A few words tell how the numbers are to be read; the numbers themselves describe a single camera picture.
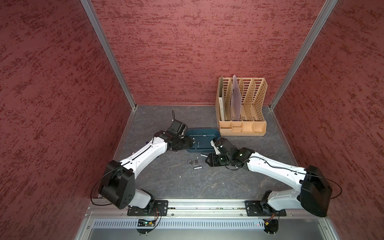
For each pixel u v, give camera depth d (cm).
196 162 90
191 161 90
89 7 71
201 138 99
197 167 87
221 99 86
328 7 71
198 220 71
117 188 42
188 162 90
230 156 61
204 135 101
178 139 72
